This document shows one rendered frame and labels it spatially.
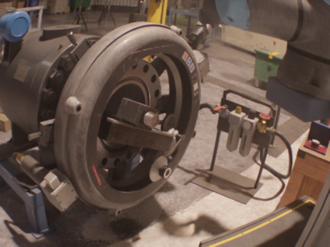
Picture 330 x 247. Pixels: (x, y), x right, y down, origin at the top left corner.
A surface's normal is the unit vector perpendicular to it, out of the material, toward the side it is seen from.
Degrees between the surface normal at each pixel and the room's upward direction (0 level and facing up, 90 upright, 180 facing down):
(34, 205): 90
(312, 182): 90
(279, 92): 90
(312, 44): 90
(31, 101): 81
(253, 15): 113
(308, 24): 100
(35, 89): 70
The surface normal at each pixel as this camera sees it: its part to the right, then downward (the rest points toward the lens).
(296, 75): -0.68, -0.14
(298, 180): -0.61, 0.26
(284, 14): 0.04, 0.48
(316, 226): -0.89, 0.10
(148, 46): 0.79, 0.32
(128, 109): -0.52, -0.14
